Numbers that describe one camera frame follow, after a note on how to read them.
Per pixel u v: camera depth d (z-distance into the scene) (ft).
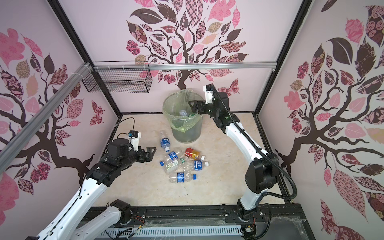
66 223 1.30
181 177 2.67
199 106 2.24
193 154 2.97
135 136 2.07
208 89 2.20
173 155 2.95
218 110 1.97
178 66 3.03
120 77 3.11
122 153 1.80
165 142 3.17
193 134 3.20
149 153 2.16
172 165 2.80
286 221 2.37
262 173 1.45
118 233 2.36
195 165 2.80
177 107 3.29
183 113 3.30
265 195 1.68
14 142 1.70
